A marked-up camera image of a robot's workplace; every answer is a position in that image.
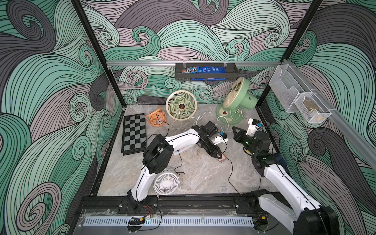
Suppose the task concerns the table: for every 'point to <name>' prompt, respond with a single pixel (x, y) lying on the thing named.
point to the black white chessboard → (133, 139)
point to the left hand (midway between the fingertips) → (220, 154)
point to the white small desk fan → (166, 182)
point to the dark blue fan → (276, 158)
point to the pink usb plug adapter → (223, 158)
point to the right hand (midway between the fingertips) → (234, 127)
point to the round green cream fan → (181, 105)
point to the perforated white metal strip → (200, 221)
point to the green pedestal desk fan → (237, 98)
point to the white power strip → (178, 149)
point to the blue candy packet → (205, 69)
